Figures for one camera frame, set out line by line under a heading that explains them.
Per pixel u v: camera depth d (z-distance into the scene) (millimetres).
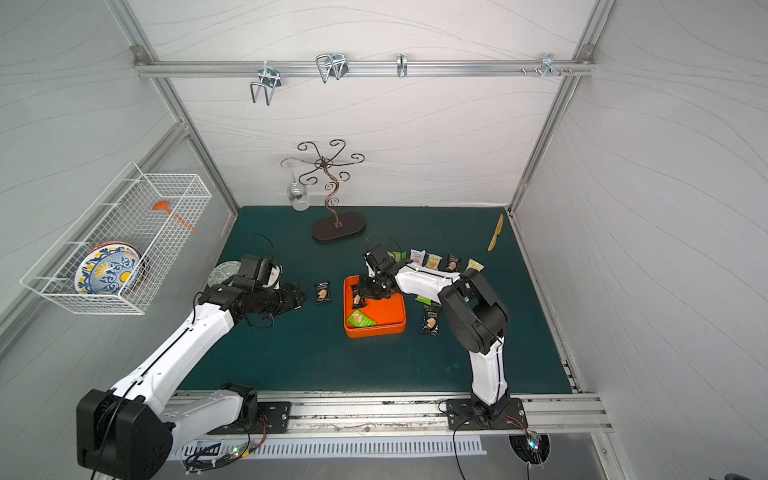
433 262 1032
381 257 754
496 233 1131
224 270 984
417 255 1049
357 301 914
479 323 505
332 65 767
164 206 781
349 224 1152
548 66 764
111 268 620
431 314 906
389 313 883
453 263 1018
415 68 782
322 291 955
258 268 638
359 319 890
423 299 934
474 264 1039
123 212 700
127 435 379
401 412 760
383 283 703
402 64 785
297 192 951
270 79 784
